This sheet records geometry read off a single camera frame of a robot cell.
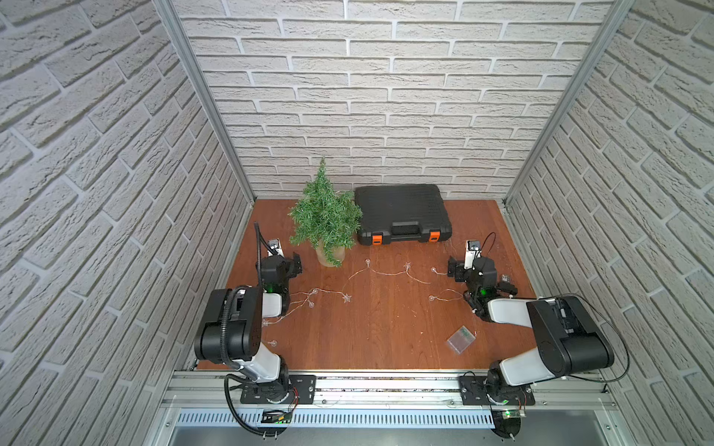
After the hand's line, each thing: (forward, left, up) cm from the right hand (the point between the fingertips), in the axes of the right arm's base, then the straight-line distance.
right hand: (469, 256), depth 94 cm
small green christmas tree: (0, +47, +24) cm, 53 cm away
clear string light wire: (-11, +8, -7) cm, 15 cm away
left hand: (+6, +65, +2) cm, 65 cm away
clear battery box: (-25, +8, -7) cm, 27 cm away
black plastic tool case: (+28, +20, -6) cm, 35 cm away
